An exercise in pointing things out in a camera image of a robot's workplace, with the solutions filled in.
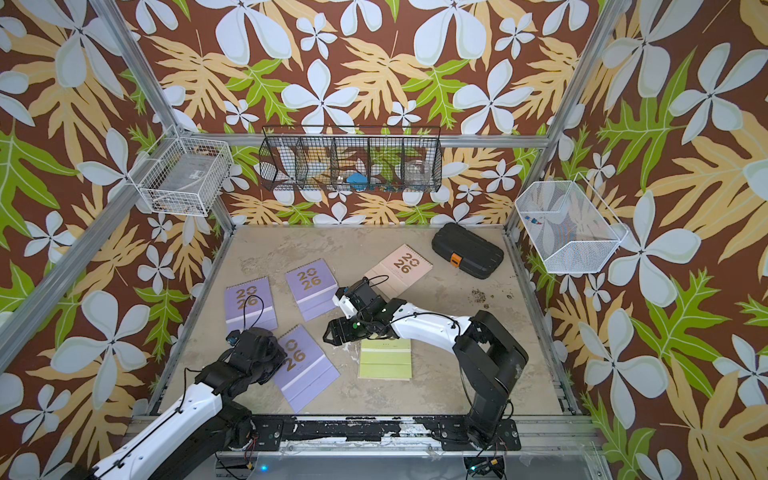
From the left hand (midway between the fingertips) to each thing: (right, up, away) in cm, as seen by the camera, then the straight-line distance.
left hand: (291, 347), depth 85 cm
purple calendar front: (+5, -6, -1) cm, 8 cm away
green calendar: (+27, -4, 0) cm, 27 cm away
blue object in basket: (+18, +50, +8) cm, 54 cm away
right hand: (+12, +4, -3) cm, 13 cm away
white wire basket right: (+79, +35, -2) cm, 86 cm away
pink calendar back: (+32, +21, +21) cm, 44 cm away
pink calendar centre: (+27, -8, -3) cm, 28 cm away
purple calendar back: (+3, +15, +16) cm, 22 cm away
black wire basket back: (+14, +59, +12) cm, 62 cm away
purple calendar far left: (-17, +10, +11) cm, 23 cm away
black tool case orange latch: (+57, +29, +20) cm, 67 cm away
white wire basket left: (-33, +50, +1) cm, 60 cm away
